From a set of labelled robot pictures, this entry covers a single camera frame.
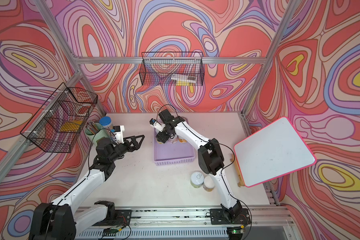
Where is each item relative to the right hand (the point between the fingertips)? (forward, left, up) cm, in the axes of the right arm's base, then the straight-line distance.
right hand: (164, 136), depth 94 cm
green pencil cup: (0, +45, +1) cm, 45 cm away
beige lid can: (-30, -25, -4) cm, 39 cm away
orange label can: (0, -12, -6) cm, 13 cm away
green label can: (-26, -19, -6) cm, 33 cm away
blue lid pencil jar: (+4, +34, +11) cm, 36 cm away
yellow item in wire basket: (-8, +43, +22) cm, 49 cm away
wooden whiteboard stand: (-28, -43, -5) cm, 51 cm away
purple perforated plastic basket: (-8, -3, -9) cm, 12 cm away
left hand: (-9, +11, +12) cm, 19 cm away
